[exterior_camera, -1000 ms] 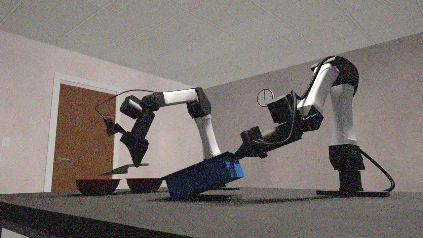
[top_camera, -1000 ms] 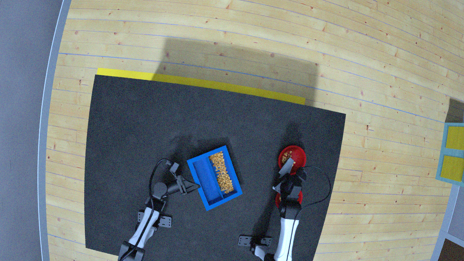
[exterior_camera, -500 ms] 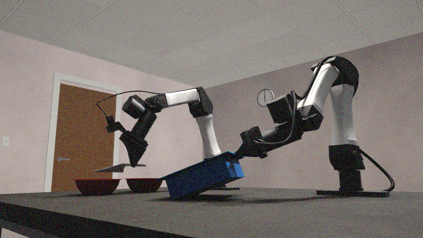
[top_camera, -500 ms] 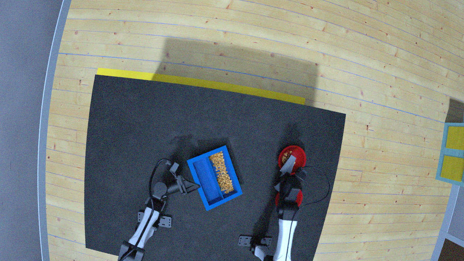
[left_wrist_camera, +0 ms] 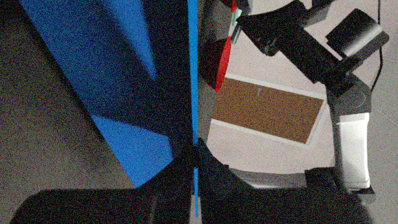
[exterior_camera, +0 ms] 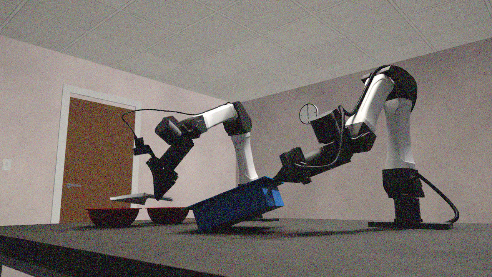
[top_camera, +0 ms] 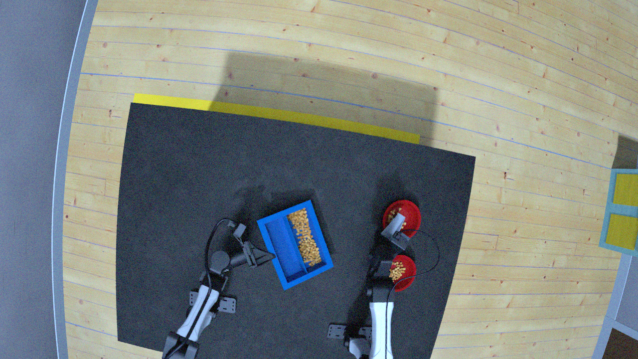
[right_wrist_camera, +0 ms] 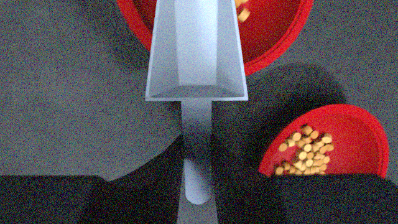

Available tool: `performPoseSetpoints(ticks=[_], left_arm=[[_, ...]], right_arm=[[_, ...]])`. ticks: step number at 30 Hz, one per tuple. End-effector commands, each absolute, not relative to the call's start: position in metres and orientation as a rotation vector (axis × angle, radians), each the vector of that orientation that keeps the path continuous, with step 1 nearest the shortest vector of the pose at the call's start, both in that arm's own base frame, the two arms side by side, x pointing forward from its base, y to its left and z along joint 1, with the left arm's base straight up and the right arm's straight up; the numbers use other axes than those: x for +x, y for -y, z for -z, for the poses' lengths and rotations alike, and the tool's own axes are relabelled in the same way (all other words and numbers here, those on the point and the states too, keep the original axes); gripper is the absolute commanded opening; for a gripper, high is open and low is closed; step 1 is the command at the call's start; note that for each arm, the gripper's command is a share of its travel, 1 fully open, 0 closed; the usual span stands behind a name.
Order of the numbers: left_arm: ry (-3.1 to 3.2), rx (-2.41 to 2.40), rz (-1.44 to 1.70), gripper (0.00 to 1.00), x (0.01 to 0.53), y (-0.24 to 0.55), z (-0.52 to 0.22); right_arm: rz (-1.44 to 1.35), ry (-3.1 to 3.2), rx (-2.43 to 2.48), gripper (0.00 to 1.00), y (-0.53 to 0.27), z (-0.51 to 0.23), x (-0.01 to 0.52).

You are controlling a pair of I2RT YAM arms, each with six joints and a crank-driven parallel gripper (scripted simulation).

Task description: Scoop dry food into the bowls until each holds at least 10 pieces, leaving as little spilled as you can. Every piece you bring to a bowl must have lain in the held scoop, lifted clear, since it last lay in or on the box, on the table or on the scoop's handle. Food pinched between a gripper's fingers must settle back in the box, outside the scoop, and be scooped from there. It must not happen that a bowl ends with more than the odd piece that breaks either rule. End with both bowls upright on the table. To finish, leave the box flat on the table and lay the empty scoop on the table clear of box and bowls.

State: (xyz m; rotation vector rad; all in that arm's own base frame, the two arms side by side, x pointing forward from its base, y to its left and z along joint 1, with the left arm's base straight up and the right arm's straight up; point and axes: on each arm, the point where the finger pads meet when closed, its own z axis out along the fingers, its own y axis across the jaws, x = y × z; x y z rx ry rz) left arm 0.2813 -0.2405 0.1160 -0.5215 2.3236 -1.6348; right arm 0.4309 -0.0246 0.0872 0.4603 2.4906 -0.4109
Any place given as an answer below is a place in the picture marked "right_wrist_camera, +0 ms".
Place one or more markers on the red bowl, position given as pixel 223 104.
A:
pixel 359 144
pixel 271 26

